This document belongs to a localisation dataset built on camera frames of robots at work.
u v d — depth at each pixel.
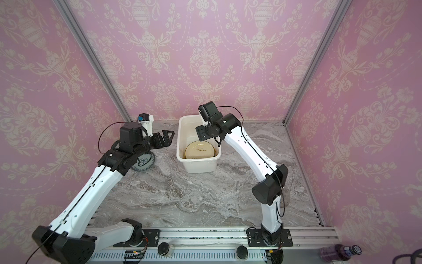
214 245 0.73
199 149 1.00
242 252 0.72
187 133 1.09
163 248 0.63
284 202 0.44
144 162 0.64
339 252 0.64
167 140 0.65
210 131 0.64
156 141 0.64
